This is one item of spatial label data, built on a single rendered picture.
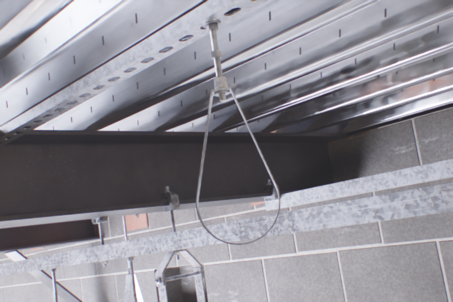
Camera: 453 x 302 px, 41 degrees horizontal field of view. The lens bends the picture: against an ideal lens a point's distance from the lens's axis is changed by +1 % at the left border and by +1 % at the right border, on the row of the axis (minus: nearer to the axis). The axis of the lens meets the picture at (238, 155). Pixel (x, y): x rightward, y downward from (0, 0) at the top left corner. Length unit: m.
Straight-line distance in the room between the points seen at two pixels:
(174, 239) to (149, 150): 0.40
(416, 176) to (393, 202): 0.61
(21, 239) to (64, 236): 0.24
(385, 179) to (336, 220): 0.60
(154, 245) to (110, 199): 0.23
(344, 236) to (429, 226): 0.35
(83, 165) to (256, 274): 1.21
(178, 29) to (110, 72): 0.19
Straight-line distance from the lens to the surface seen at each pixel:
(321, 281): 2.36
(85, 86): 1.07
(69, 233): 3.61
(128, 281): 2.58
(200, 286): 1.65
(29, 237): 3.51
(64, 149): 1.59
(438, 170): 1.55
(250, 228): 1.19
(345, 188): 1.71
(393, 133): 2.11
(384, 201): 0.99
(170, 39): 0.88
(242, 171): 1.93
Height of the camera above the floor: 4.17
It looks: 8 degrees up
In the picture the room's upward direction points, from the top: 9 degrees counter-clockwise
